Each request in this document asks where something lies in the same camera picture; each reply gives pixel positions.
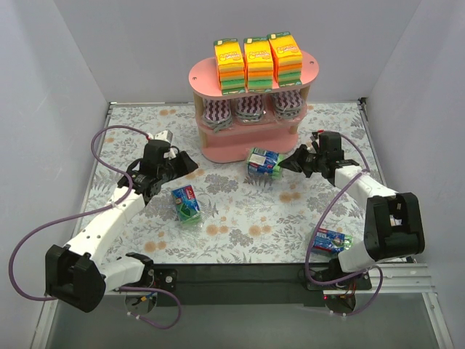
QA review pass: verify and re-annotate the blue green sponge pack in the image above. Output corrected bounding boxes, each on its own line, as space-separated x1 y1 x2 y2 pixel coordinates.
311 228 353 256
246 148 284 179
171 185 201 227

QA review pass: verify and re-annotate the striped pink sponge pack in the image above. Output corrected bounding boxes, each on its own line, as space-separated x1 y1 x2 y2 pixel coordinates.
202 100 233 132
271 90 304 120
234 95 264 124

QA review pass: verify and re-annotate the orange sponge pack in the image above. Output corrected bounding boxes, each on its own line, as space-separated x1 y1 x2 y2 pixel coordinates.
267 31 303 87
243 37 274 91
214 39 246 95

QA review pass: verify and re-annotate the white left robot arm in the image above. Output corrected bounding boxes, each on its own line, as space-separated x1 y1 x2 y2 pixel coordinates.
45 131 198 313

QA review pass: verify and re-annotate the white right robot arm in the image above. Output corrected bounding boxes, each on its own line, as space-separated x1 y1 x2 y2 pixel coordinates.
279 131 425 286

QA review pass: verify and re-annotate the pink three-tier shelf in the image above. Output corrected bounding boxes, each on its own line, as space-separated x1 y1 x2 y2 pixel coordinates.
188 51 319 164

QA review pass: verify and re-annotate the floral patterned table mat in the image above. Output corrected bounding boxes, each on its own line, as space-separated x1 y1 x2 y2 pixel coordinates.
86 104 365 264

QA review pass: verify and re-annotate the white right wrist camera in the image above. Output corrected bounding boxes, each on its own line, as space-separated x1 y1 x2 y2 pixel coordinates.
307 130 323 153

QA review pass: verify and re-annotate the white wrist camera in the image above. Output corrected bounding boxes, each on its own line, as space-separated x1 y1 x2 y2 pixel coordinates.
148 130 176 159
307 130 323 153

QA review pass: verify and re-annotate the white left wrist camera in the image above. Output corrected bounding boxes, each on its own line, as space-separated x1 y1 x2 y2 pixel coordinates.
148 130 176 159

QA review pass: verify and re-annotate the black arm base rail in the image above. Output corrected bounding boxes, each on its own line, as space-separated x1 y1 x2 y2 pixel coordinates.
90 263 375 310

